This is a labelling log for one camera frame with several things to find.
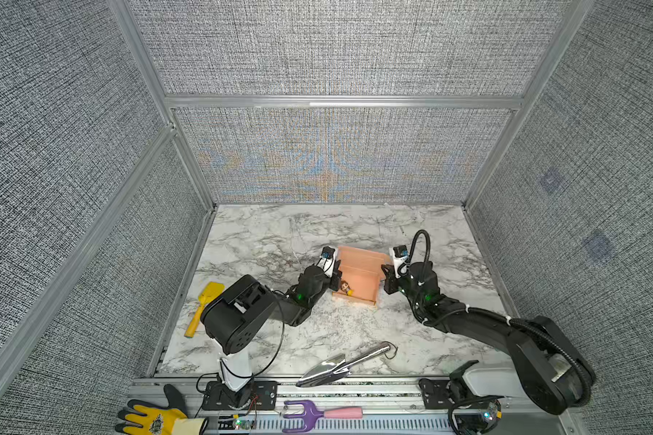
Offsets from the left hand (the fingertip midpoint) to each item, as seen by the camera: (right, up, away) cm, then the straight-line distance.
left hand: (345, 260), depth 90 cm
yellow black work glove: (-52, -38, -21) cm, 67 cm away
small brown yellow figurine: (0, -10, +2) cm, 10 cm away
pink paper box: (+6, -4, +3) cm, 8 cm away
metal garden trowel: (-4, -29, -12) cm, 32 cm away
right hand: (+12, +1, -3) cm, 12 cm away
